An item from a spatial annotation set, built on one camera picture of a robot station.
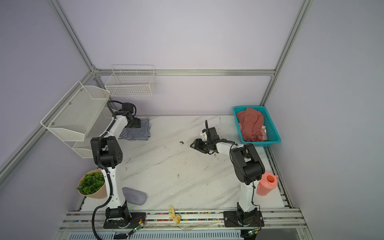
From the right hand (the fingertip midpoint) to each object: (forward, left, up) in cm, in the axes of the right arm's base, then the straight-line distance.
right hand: (192, 146), depth 95 cm
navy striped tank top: (+10, +35, +1) cm, 37 cm away
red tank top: (+20, -42, -1) cm, 47 cm away
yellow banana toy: (-40, +6, -4) cm, 41 cm away
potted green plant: (-28, +50, +6) cm, 57 cm away
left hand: (+14, +44, +6) cm, 47 cm away
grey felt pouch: (-31, +30, -2) cm, 43 cm away
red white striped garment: (+13, -50, -3) cm, 52 cm away
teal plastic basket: (+10, -55, 0) cm, 56 cm away
